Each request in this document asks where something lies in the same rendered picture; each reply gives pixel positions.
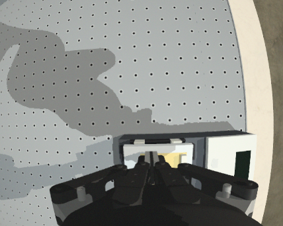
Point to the grey and white cassette dock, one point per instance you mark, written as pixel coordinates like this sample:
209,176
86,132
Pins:
230,152

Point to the grey base plate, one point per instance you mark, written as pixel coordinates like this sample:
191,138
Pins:
76,75

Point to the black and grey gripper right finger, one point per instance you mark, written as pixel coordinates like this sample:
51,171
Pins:
235,191

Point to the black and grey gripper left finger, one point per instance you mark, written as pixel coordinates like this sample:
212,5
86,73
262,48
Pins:
129,186

